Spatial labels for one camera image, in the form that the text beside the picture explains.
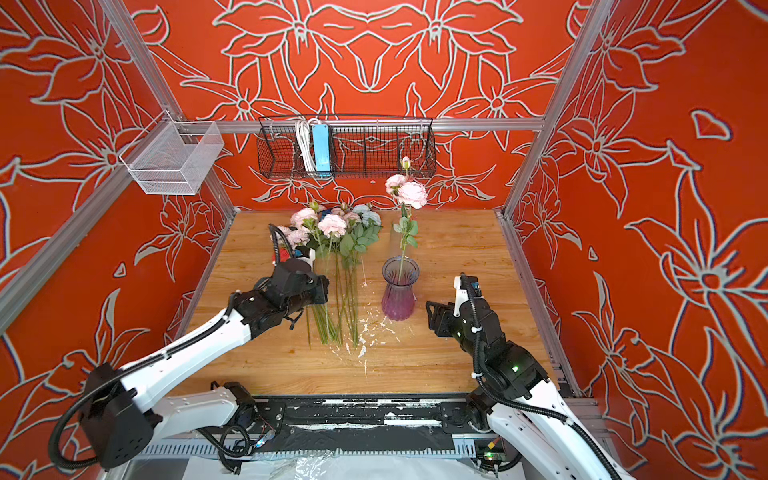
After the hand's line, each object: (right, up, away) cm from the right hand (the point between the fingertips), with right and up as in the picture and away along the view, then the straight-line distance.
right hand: (431, 304), depth 73 cm
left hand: (-26, +5, +7) cm, 28 cm away
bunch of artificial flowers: (-25, +17, +10) cm, 32 cm away
